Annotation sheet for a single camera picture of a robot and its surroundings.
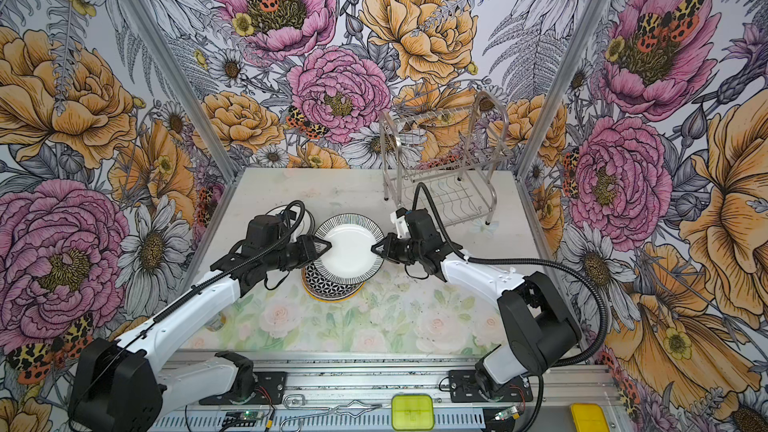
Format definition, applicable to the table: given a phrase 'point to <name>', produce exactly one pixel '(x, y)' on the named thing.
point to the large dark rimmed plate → (350, 260)
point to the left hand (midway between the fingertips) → (326, 256)
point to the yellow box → (589, 417)
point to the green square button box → (412, 412)
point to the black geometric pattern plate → (326, 289)
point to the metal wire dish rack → (445, 156)
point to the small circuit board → (242, 418)
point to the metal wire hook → (353, 408)
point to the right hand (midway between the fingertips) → (373, 257)
